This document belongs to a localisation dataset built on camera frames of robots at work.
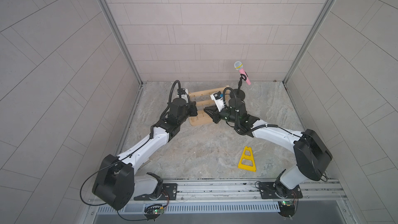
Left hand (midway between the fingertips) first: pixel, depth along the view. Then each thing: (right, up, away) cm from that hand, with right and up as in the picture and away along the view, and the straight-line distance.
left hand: (199, 101), depth 82 cm
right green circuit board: (+40, -47, -14) cm, 63 cm away
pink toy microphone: (+23, +20, +9) cm, 32 cm away
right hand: (+3, -4, -3) cm, 6 cm away
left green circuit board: (-18, -46, -16) cm, 52 cm away
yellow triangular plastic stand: (+24, -29, -1) cm, 38 cm away
